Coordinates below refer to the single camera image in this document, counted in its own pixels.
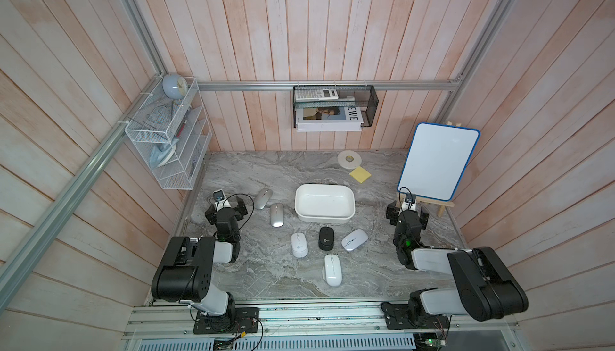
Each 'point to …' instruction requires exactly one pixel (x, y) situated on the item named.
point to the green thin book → (347, 102)
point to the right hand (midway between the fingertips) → (408, 201)
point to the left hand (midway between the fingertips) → (227, 201)
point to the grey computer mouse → (263, 198)
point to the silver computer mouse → (277, 215)
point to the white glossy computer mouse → (331, 272)
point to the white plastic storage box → (324, 203)
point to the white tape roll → (349, 159)
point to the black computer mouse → (326, 238)
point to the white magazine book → (333, 119)
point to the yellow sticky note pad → (360, 175)
